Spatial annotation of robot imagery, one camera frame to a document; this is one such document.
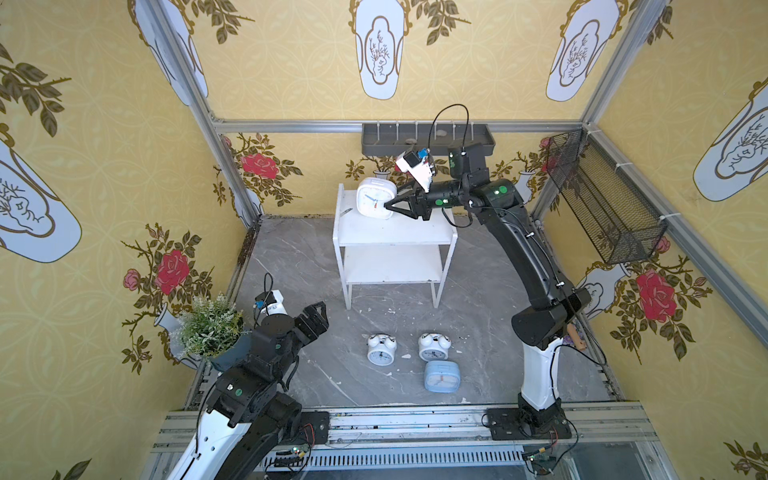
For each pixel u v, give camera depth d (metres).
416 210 0.62
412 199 0.61
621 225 0.83
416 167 0.59
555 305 0.48
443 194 0.61
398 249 0.90
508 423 0.74
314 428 0.73
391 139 0.92
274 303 0.63
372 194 0.67
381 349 0.80
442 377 0.76
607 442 0.77
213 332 0.72
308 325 0.62
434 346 0.79
